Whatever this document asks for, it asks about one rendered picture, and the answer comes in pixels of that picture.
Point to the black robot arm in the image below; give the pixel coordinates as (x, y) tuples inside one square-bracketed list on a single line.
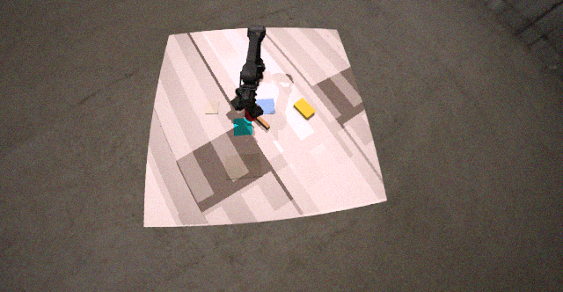
[(252, 71)]

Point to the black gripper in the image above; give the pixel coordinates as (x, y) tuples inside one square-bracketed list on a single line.
[(255, 111)]

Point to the beige flat block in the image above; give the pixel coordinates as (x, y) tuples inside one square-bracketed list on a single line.
[(242, 166)]

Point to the brown wooden bar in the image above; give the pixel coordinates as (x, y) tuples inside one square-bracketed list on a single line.
[(263, 123)]

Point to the yellow rectangular block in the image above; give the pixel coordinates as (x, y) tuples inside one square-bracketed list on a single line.
[(304, 108)]

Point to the dark red cup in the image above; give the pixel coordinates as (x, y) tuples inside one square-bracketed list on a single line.
[(248, 117)]

